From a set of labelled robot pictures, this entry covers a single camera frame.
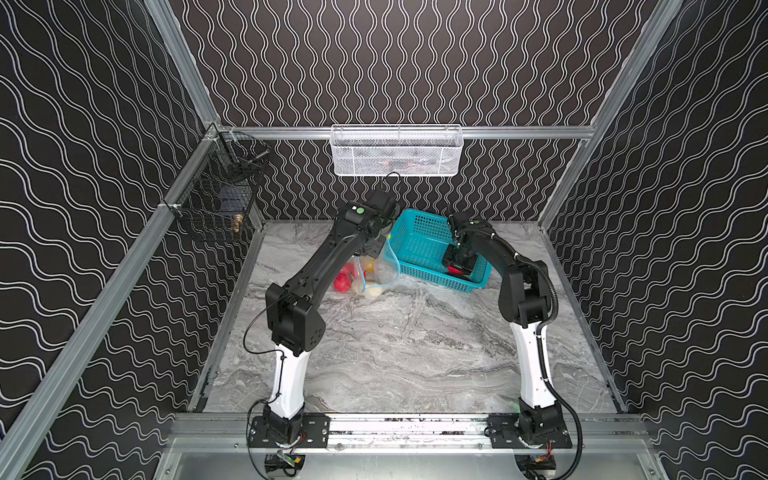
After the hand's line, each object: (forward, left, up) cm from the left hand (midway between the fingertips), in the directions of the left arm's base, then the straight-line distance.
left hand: (372, 246), depth 85 cm
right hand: (+9, -27, -21) cm, 35 cm away
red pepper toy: (+4, -26, -16) cm, 31 cm away
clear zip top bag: (+4, +1, -20) cm, 21 cm away
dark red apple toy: (-1, +11, -16) cm, 20 cm away
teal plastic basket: (+21, -14, -21) cm, 33 cm away
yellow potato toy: (+5, +2, -16) cm, 16 cm away
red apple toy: (-2, +7, -7) cm, 10 cm away
